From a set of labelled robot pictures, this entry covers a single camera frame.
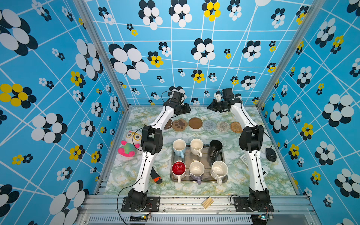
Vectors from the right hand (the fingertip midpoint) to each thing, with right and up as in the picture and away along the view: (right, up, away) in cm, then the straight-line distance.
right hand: (209, 106), depth 103 cm
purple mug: (-11, -40, -18) cm, 46 cm away
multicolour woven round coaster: (+11, -15, +3) cm, 19 cm away
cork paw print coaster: (-22, -14, +5) cm, 27 cm away
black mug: (+1, -28, -11) cm, 31 cm away
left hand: (-15, -2, 0) cm, 15 cm away
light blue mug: (-22, -27, -12) cm, 37 cm away
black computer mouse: (+37, -32, -14) cm, 51 cm away
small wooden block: (-6, -54, -29) cm, 62 cm away
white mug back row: (-10, -28, -9) cm, 31 cm away
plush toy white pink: (-54, -27, -11) cm, 61 cm away
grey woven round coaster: (+1, -14, +4) cm, 15 cm away
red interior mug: (-22, -41, -18) cm, 50 cm away
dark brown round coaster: (-30, -14, +3) cm, 34 cm away
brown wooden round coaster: (-10, -13, +6) cm, 17 cm away
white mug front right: (+3, -40, -18) cm, 44 cm away
